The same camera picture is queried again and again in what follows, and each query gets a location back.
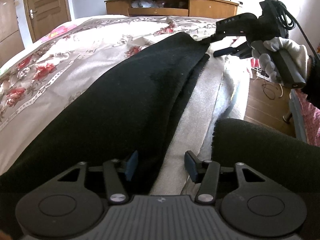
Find black pants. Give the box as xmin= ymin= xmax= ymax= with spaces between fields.
xmin=1 ymin=33 xmax=319 ymax=239

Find right white gloved hand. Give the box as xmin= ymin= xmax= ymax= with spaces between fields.
xmin=252 ymin=37 xmax=311 ymax=83

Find wooden desk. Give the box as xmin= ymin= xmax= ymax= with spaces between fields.
xmin=105 ymin=0 xmax=239 ymax=19

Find floral beige bedspread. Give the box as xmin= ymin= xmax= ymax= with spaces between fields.
xmin=1 ymin=15 xmax=249 ymax=195

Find wooden wardrobe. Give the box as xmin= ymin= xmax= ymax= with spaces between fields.
xmin=0 ymin=0 xmax=24 ymax=66

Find wooden door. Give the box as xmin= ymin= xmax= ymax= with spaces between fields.
xmin=23 ymin=0 xmax=71 ymax=42

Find black cable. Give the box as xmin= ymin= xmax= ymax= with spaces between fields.
xmin=262 ymin=0 xmax=320 ymax=63

